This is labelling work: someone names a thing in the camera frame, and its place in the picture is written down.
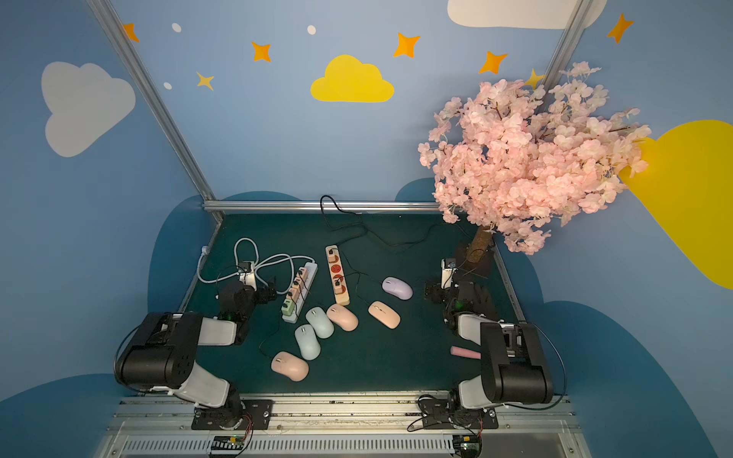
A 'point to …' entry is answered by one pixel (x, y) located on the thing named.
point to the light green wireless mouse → (321, 323)
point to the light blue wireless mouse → (308, 342)
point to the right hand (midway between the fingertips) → (446, 276)
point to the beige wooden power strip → (340, 288)
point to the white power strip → (312, 269)
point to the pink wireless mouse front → (284, 364)
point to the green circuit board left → (228, 443)
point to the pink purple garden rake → (461, 352)
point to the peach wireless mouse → (384, 314)
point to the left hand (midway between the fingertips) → (259, 274)
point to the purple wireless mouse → (397, 287)
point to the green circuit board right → (469, 446)
